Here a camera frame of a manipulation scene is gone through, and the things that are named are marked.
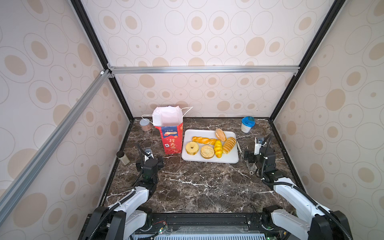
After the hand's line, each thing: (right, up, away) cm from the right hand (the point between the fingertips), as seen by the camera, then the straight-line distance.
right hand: (255, 147), depth 85 cm
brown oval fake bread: (-17, +7, +19) cm, 26 cm away
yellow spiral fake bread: (-12, 0, +15) cm, 19 cm away
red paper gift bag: (-52, +17, +14) cm, 56 cm away
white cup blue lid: (+2, +15, +19) cm, 24 cm away
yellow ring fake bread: (-36, -4, +11) cm, 38 cm away
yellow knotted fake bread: (-19, -2, +12) cm, 22 cm away
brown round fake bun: (-27, -4, +10) cm, 29 cm away
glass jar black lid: (-78, -5, +3) cm, 78 cm away
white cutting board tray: (-11, -8, +12) cm, 18 cm away
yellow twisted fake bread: (-28, +3, +18) cm, 34 cm away
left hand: (-58, -4, +1) cm, 58 cm away
